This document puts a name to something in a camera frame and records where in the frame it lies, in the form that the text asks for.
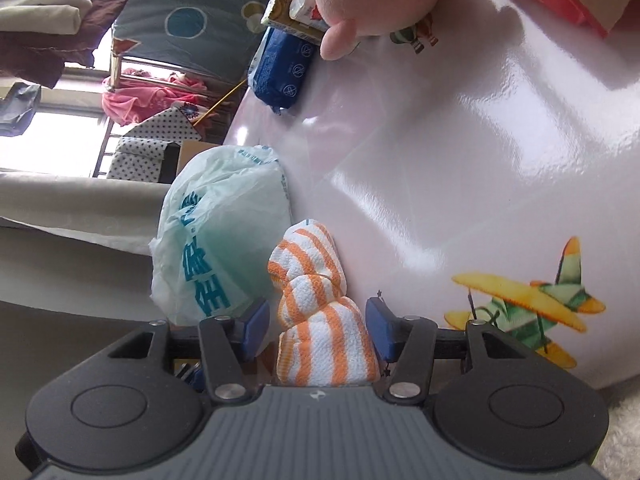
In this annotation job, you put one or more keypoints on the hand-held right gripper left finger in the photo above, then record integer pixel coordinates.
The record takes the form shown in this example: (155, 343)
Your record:
(255, 327)

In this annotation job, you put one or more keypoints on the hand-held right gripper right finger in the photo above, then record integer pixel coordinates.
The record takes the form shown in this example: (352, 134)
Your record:
(377, 330)

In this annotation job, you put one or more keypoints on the orange striped towel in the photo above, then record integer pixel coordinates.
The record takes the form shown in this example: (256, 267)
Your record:
(320, 340)

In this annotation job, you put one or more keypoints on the white green plastic bag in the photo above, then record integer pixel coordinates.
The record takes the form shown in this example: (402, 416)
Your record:
(220, 220)

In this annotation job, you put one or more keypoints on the brown cardboard box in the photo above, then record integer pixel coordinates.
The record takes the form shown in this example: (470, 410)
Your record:
(192, 152)

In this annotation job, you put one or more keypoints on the yellow carton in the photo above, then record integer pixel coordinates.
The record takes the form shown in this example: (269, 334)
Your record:
(280, 7)

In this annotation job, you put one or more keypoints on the white curtain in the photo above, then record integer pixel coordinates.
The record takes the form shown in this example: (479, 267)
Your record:
(75, 240)

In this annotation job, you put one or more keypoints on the star print cloth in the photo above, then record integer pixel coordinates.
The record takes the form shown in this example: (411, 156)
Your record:
(150, 132)

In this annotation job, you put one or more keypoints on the yellow pole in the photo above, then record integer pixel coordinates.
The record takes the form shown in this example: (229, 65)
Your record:
(225, 100)

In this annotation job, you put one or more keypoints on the pink hanging clothes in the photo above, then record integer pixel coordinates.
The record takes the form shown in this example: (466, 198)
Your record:
(135, 100)

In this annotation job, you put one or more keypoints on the blue tissue packet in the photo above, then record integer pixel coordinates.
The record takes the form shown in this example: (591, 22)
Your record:
(282, 67)

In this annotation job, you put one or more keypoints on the metal clothes rack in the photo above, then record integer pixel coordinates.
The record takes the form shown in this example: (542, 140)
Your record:
(116, 67)

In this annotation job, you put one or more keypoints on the blue circle print blanket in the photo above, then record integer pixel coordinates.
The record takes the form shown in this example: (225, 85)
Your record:
(200, 15)

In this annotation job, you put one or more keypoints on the grey hanging garment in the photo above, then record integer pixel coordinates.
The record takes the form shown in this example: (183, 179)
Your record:
(17, 107)

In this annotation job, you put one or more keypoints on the brown cloth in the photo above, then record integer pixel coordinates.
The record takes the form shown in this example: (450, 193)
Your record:
(45, 55)

